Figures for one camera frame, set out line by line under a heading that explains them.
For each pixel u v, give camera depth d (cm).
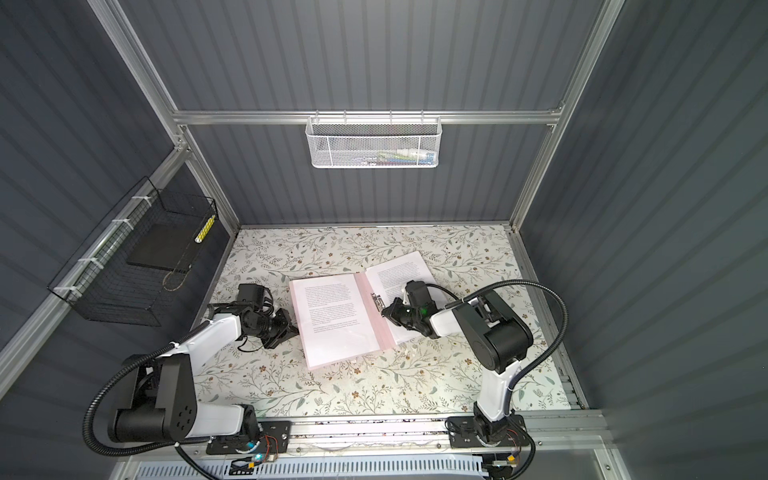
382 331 92
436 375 84
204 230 81
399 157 92
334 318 91
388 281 102
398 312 86
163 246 74
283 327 79
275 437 72
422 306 78
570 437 74
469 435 74
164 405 42
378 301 99
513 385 55
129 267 72
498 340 50
